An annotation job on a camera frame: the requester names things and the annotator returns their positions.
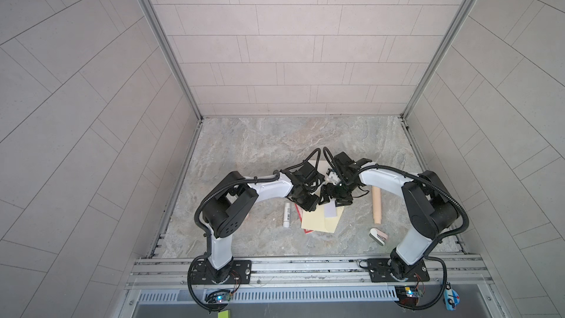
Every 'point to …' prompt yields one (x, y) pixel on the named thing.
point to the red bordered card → (300, 212)
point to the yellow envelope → (316, 220)
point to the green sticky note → (224, 314)
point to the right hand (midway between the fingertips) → (324, 203)
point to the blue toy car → (451, 298)
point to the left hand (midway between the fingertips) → (321, 206)
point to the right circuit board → (407, 294)
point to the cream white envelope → (323, 165)
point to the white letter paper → (330, 210)
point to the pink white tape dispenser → (378, 236)
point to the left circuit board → (218, 296)
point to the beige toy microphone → (377, 204)
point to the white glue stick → (287, 215)
